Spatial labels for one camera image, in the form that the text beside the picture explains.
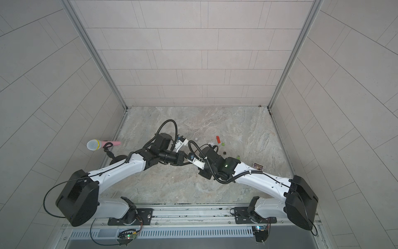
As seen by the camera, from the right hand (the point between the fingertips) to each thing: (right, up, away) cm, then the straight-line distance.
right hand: (200, 165), depth 79 cm
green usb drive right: (+23, +1, +13) cm, 26 cm away
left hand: (-3, +3, -3) cm, 5 cm away
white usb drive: (+6, +8, +20) cm, 22 cm away
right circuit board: (+28, -27, -11) cm, 40 cm away
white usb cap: (-3, +11, +20) cm, 24 cm away
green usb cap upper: (+14, +8, +19) cm, 25 cm away
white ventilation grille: (-43, -28, -9) cm, 52 cm away
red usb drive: (+11, +11, +20) cm, 25 cm away
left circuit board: (-31, -27, -13) cm, 43 cm away
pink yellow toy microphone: (-46, +13, -12) cm, 49 cm away
